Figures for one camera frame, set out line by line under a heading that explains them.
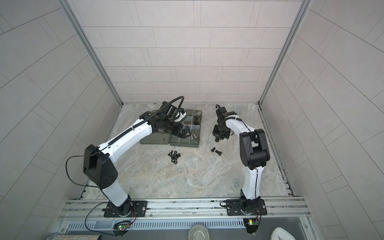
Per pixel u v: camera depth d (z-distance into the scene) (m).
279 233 0.63
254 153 0.51
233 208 0.71
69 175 0.45
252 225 0.68
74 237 0.61
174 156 0.89
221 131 0.81
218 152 0.90
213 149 0.91
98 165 0.43
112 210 0.69
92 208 0.71
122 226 0.64
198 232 0.65
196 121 1.05
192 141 0.95
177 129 0.70
